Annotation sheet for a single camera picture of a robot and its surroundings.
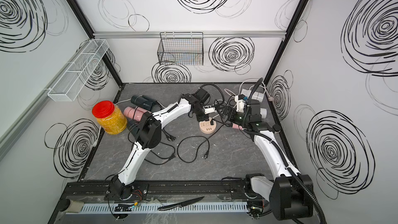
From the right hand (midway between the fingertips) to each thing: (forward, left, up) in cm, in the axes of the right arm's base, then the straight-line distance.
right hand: (223, 112), depth 80 cm
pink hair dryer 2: (+2, -10, -19) cm, 21 cm away
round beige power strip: (+1, +9, -17) cm, 19 cm away
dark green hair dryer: (+17, +50, -13) cm, 54 cm away
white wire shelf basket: (+4, +75, +15) cm, 77 cm away
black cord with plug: (-14, +8, -20) cm, 26 cm away
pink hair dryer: (+6, +53, -11) cm, 54 cm away
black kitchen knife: (-38, +20, -19) cm, 47 cm away
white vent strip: (-40, +32, -19) cm, 55 cm away
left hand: (+7, +9, -15) cm, 19 cm away
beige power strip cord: (+30, -38, -23) cm, 54 cm away
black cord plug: (-17, +27, -19) cm, 37 cm away
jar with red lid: (-2, +61, -3) cm, 62 cm away
